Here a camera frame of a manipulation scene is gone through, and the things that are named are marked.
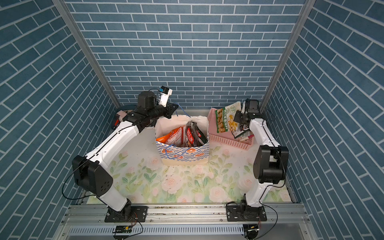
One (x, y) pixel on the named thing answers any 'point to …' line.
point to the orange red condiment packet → (175, 136)
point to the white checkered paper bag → (176, 155)
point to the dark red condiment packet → (194, 136)
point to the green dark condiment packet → (225, 116)
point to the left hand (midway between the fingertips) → (181, 105)
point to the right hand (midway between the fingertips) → (239, 116)
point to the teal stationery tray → (127, 107)
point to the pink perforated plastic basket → (226, 137)
